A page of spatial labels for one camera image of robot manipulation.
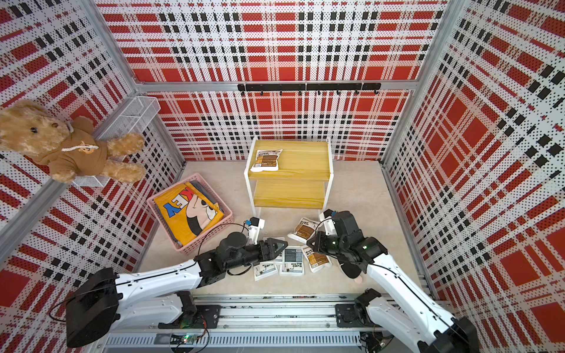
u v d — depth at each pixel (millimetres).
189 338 691
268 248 664
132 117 772
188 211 920
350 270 781
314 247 662
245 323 763
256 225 718
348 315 734
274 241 694
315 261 840
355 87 886
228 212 930
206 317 736
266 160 722
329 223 708
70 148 547
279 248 704
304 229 802
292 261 858
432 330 393
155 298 496
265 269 838
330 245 661
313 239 769
